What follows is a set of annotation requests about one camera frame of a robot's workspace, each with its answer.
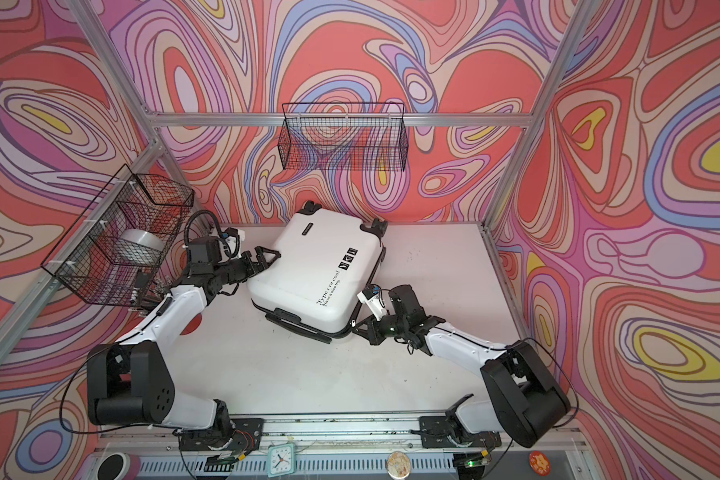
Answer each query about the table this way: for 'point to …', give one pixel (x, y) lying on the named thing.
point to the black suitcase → (327, 261)
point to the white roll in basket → (143, 238)
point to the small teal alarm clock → (281, 460)
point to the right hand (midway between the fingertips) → (358, 335)
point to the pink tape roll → (119, 466)
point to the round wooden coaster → (398, 465)
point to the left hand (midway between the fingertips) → (272, 257)
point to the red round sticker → (539, 462)
